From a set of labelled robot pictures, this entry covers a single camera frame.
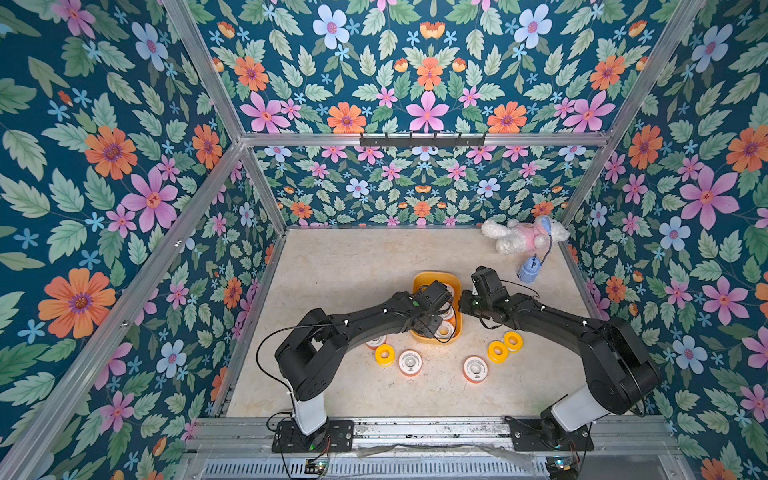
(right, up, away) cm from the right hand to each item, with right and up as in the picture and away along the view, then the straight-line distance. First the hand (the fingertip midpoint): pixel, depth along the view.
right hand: (459, 300), depth 92 cm
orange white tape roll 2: (-3, -5, +1) cm, 6 cm away
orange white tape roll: (-4, -9, -1) cm, 10 cm away
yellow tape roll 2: (+10, -14, -5) cm, 19 cm away
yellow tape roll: (-23, -15, -6) cm, 28 cm away
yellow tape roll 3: (+16, -12, -3) cm, 20 cm away
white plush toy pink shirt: (+22, +21, +13) cm, 33 cm away
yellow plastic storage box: (-10, +6, +9) cm, 15 cm away
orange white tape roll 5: (+3, -19, -8) cm, 20 cm away
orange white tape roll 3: (-26, -12, -4) cm, 29 cm away
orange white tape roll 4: (-15, -17, -6) cm, 24 cm away
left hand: (-9, -5, -4) cm, 11 cm away
